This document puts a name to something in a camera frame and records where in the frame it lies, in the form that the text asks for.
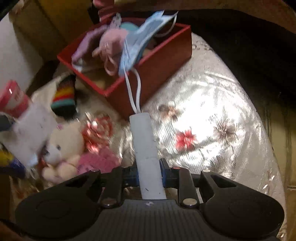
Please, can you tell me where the rainbow striped knit sock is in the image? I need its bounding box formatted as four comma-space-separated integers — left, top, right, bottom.
51, 74, 78, 118

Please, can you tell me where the pink fluffy cloth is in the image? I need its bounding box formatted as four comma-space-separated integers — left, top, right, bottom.
77, 148, 122, 174

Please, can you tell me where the white sponge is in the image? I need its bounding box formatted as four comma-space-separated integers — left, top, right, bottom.
0, 102, 57, 163

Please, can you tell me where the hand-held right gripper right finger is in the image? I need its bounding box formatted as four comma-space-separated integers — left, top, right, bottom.
159, 158, 240, 208

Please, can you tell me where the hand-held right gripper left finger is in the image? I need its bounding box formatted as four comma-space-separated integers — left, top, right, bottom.
58, 166, 139, 208

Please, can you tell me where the white foam bar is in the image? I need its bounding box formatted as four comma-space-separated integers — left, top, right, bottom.
129, 112, 167, 200

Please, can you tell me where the pink and teal plush toy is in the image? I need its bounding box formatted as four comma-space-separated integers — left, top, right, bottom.
91, 22, 139, 76

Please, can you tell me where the purple fluffy cloth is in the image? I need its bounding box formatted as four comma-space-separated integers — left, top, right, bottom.
71, 29, 104, 67

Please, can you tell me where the red cardboard box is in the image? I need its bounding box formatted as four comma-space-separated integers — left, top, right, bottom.
57, 17, 193, 121

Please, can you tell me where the pink lidded clear tumbler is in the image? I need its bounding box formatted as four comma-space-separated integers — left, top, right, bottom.
0, 80, 31, 117

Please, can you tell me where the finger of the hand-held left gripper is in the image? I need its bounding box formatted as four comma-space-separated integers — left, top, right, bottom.
0, 115, 13, 132
0, 149, 26, 179

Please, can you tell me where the wooden cabinet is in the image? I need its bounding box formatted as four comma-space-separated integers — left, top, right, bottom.
11, 0, 93, 61

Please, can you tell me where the blue face mask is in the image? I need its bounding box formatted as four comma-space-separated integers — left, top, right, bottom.
118, 10, 179, 112
26, 153, 38, 169

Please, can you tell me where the shiny floral tablecloth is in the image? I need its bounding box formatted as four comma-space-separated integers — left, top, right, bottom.
14, 32, 287, 241

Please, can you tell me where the cream teddy bear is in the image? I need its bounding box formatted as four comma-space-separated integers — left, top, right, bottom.
42, 120, 85, 183

